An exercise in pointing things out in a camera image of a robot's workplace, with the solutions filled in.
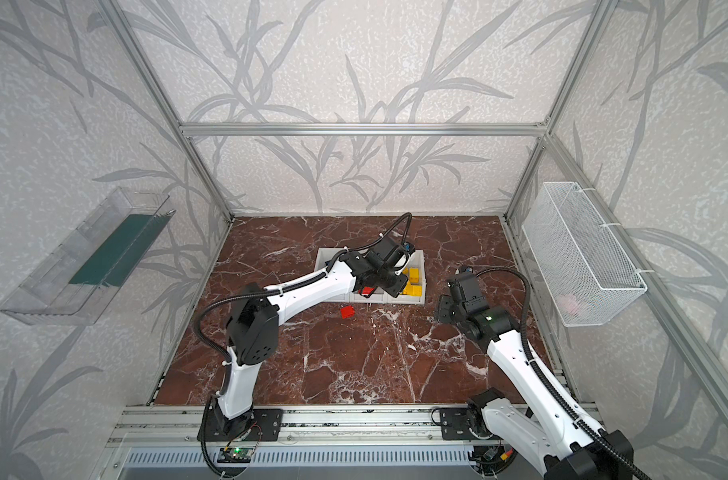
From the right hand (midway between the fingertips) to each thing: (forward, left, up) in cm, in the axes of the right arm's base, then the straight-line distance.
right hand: (448, 295), depth 81 cm
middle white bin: (-1, +19, +3) cm, 20 cm away
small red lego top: (+2, +30, -14) cm, 33 cm away
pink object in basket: (-6, -28, +7) cm, 29 cm away
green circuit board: (-35, +54, -14) cm, 66 cm away
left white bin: (+21, +38, -9) cm, 44 cm away
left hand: (+8, +11, -1) cm, 14 cm away
